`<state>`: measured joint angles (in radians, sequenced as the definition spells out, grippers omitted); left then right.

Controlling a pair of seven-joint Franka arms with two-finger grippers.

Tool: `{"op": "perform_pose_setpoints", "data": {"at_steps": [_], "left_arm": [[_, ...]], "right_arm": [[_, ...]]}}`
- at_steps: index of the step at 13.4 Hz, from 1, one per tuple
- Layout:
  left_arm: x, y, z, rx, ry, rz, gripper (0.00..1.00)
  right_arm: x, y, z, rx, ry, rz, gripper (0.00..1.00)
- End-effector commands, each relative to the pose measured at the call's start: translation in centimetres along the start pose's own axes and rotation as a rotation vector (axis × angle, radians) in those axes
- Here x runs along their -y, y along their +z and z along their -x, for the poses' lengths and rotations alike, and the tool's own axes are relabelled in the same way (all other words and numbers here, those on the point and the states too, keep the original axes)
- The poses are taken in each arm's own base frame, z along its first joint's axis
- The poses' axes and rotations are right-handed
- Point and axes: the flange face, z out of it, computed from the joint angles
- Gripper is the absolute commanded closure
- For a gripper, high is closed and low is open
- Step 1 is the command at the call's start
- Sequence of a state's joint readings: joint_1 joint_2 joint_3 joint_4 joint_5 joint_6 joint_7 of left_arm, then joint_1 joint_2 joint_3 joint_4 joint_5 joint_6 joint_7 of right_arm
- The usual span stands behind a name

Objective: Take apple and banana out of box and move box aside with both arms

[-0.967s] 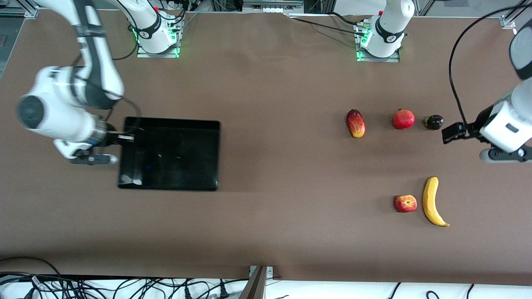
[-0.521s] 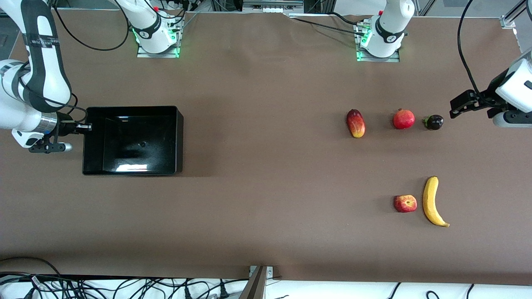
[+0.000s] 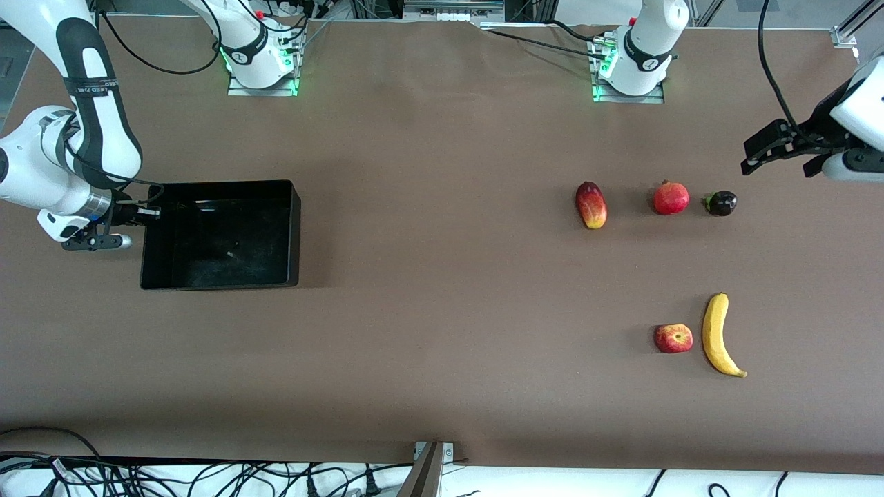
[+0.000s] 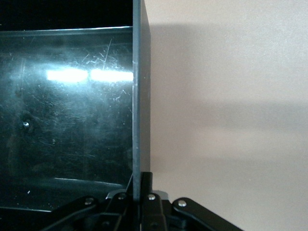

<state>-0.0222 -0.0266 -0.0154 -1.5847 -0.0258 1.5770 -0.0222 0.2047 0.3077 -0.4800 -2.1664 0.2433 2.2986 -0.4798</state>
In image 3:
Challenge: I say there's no black plastic tray box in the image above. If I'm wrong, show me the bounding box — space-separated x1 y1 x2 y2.
140 179 302 291

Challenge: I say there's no red pomegranate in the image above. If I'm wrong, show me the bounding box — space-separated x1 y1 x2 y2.
653 180 691 216

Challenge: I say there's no brown table cover sheet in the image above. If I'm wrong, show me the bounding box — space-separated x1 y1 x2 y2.
0 15 884 476

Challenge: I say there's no red apple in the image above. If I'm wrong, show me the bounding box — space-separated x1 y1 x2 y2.
653 323 694 355

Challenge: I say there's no black cable on table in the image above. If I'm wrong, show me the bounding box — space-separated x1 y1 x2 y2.
480 28 614 61

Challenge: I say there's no small dark purple fruit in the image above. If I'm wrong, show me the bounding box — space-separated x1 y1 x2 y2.
702 190 738 217

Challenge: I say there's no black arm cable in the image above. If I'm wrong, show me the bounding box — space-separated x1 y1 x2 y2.
100 0 223 75
758 0 854 149

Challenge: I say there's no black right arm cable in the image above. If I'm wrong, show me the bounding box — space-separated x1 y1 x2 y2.
100 0 223 75

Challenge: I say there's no silver aluminium frame rail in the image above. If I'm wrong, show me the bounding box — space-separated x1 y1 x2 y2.
403 0 506 17

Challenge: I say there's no red yellow mango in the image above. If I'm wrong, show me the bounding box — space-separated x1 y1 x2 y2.
575 181 608 230

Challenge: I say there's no grey metal post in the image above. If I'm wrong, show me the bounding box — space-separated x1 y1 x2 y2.
397 442 446 497

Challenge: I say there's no yellow banana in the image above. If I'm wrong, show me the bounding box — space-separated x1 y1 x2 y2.
702 293 749 378

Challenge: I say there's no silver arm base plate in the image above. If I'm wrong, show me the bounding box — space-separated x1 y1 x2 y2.
228 35 300 97
590 31 666 105

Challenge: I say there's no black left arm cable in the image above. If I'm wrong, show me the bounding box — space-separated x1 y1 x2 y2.
758 0 854 149

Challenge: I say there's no aluminium corner profile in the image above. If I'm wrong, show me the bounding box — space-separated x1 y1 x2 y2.
831 0 884 49

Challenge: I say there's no silver mounting bracket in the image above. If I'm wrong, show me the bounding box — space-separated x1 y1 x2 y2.
413 440 457 463

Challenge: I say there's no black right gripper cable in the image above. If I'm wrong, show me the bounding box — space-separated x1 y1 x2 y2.
64 114 165 208

